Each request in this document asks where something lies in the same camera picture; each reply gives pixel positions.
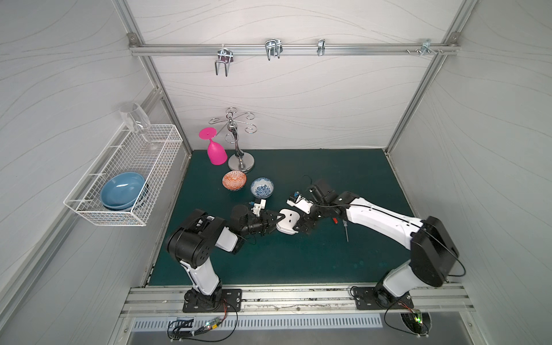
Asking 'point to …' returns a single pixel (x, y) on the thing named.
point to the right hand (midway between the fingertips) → (300, 214)
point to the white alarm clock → (287, 225)
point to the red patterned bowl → (234, 180)
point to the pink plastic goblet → (216, 153)
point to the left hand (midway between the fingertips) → (285, 221)
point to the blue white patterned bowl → (261, 187)
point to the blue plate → (121, 190)
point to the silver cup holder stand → (239, 162)
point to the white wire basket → (128, 152)
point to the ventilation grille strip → (187, 325)
